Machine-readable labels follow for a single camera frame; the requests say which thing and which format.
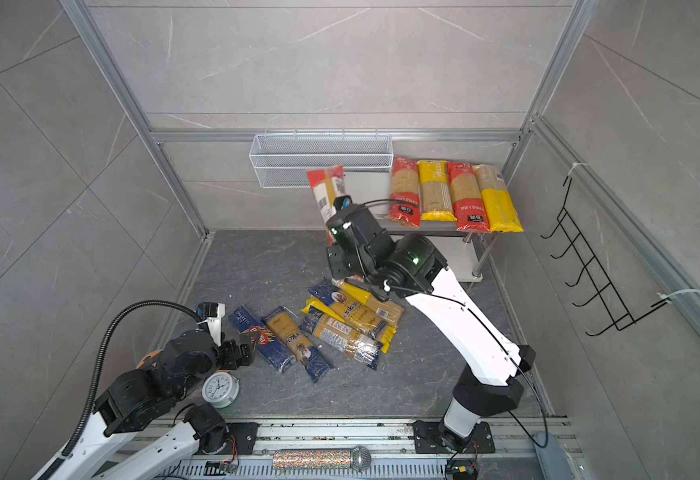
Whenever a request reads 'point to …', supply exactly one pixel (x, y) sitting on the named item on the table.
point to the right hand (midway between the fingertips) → (339, 249)
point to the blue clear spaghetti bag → (291, 330)
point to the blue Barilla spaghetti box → (273, 350)
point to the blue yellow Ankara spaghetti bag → (320, 299)
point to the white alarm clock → (221, 389)
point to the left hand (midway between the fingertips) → (244, 329)
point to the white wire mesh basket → (282, 159)
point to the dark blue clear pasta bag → (343, 338)
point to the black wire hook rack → (592, 268)
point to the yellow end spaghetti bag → (360, 309)
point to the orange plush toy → (153, 354)
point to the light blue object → (554, 462)
